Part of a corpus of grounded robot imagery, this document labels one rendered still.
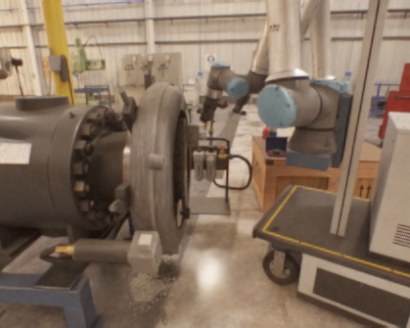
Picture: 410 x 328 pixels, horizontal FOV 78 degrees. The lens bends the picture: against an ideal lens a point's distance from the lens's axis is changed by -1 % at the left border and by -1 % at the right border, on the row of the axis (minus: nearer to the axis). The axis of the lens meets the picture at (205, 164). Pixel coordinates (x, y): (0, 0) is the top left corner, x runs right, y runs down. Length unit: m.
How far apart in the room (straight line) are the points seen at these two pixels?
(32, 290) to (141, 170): 0.65
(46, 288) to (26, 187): 0.38
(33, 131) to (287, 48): 0.96
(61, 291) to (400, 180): 1.30
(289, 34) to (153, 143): 0.56
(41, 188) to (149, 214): 0.44
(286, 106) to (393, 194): 0.52
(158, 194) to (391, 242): 0.89
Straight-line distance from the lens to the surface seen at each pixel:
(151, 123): 0.87
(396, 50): 13.07
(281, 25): 0.97
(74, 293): 1.16
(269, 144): 2.02
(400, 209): 1.16
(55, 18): 4.79
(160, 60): 7.90
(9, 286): 1.30
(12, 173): 1.18
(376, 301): 1.28
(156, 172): 0.84
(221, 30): 12.02
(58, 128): 1.12
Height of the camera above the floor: 0.99
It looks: 18 degrees down
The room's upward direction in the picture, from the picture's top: straight up
